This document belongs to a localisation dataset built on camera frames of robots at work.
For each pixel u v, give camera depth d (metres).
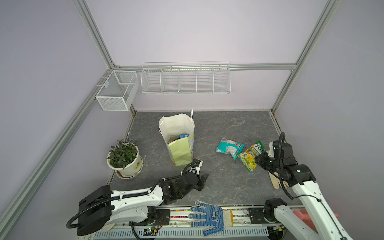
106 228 0.71
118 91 1.02
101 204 0.41
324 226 0.40
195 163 0.68
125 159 0.76
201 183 0.68
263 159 0.67
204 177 0.69
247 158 0.79
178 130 0.96
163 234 0.71
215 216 0.74
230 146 0.96
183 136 0.93
